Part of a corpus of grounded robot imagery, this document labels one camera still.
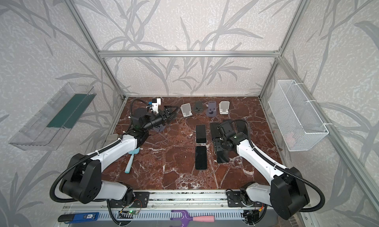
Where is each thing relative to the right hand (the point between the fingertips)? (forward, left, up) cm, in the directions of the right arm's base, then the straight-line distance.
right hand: (220, 139), depth 86 cm
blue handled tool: (-37, +67, -3) cm, 76 cm away
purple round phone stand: (+26, +4, -6) cm, 27 cm away
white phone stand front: (+25, +21, -3) cm, 33 cm away
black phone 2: (+9, +11, -9) cm, 17 cm away
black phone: (-7, +11, -10) cm, 16 cm away
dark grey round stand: (+30, +13, -5) cm, 33 cm away
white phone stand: (+29, -6, -5) cm, 30 cm away
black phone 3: (+11, +2, -11) cm, 16 cm away
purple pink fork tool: (-37, +19, -8) cm, 42 cm away
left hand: (+8, +22, +20) cm, 31 cm away
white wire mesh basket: (-8, -30, +26) cm, 41 cm away
